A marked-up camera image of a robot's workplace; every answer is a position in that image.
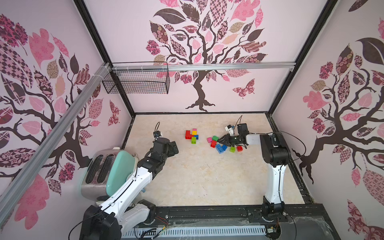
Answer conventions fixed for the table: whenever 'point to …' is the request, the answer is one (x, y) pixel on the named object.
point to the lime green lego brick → (194, 140)
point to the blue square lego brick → (197, 136)
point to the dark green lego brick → (215, 138)
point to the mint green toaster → (105, 171)
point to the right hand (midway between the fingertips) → (219, 140)
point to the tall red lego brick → (213, 143)
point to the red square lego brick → (239, 148)
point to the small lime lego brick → (232, 149)
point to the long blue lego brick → (221, 149)
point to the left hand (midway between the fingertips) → (168, 148)
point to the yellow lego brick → (194, 132)
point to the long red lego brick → (188, 135)
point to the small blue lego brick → (224, 147)
